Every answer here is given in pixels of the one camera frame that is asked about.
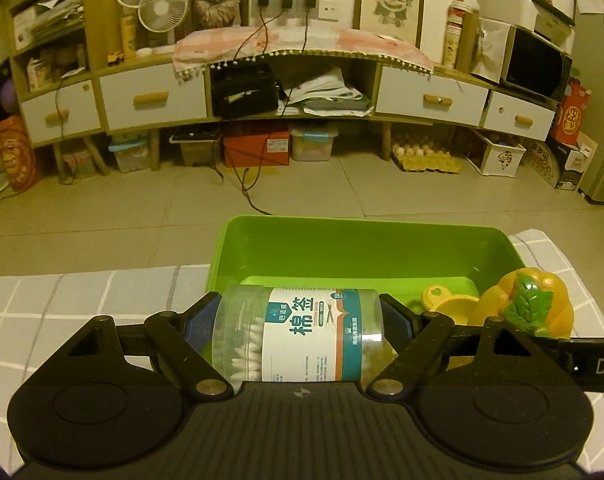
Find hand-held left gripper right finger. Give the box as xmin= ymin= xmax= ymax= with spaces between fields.
xmin=364 ymin=294 xmax=533 ymax=398

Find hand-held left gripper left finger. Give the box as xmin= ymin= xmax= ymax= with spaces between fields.
xmin=64 ymin=292 xmax=235 ymax=398

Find yellow plastic toy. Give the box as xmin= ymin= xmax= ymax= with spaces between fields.
xmin=421 ymin=284 xmax=482 ymax=328

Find toy pumpkin with green leaf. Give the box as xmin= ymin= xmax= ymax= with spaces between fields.
xmin=481 ymin=267 xmax=575 ymax=341

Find clear cotton swab jar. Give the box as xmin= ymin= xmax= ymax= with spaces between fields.
xmin=211 ymin=285 xmax=385 ymax=383

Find green plastic box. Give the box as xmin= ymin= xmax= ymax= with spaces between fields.
xmin=208 ymin=215 xmax=528 ymax=331

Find grey checked cloth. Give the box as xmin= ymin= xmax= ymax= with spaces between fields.
xmin=0 ymin=227 xmax=604 ymax=480

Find yellow egg tray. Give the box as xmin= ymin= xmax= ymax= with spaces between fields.
xmin=391 ymin=137 xmax=460 ymax=175

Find olive storage box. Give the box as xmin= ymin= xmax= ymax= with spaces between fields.
xmin=171 ymin=132 xmax=223 ymax=167

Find clear container with blue lid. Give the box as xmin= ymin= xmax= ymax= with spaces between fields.
xmin=289 ymin=127 xmax=340 ymax=162
xmin=108 ymin=140 xmax=149 ymax=173

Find white crate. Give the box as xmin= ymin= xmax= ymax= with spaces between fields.
xmin=474 ymin=130 xmax=527 ymax=177

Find printed cardboard box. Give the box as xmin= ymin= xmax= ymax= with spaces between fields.
xmin=524 ymin=132 xmax=598 ymax=191

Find wide white drawer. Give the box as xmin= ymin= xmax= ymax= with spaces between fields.
xmin=99 ymin=64 xmax=208 ymax=131
xmin=375 ymin=65 xmax=489 ymax=126

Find pile of papers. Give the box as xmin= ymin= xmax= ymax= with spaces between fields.
xmin=282 ymin=67 xmax=373 ymax=115

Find small white drawer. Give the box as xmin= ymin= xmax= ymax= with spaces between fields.
xmin=481 ymin=91 xmax=555 ymax=142
xmin=21 ymin=80 xmax=102 ymax=143

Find orange printed bucket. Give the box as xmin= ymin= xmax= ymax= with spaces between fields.
xmin=0 ymin=115 xmax=43 ymax=192

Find red gift box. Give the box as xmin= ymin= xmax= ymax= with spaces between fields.
xmin=549 ymin=79 xmax=593 ymax=148

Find pink patterned cloth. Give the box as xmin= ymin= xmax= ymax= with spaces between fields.
xmin=172 ymin=25 xmax=433 ymax=81

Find brown paper roll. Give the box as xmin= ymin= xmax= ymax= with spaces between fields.
xmin=454 ymin=12 xmax=480 ymax=71

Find black microwave oven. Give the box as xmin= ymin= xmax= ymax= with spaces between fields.
xmin=499 ymin=25 xmax=573 ymax=103

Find stack of paper cups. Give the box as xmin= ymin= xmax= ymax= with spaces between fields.
xmin=444 ymin=2 xmax=470 ymax=68

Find small white fan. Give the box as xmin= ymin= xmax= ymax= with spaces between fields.
xmin=138 ymin=0 xmax=189 ymax=46

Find wooden cabinet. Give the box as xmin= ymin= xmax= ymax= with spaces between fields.
xmin=7 ymin=0 xmax=558 ymax=176

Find framed girl drawing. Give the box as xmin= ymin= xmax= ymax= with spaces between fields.
xmin=354 ymin=0 xmax=425 ymax=48

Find white printer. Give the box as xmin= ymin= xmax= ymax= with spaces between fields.
xmin=477 ymin=0 xmax=575 ymax=31

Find stack of documents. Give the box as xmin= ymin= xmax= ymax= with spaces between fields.
xmin=12 ymin=0 xmax=83 ymax=46

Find wall power outlets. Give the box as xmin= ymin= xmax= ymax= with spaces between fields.
xmin=251 ymin=0 xmax=318 ymax=20

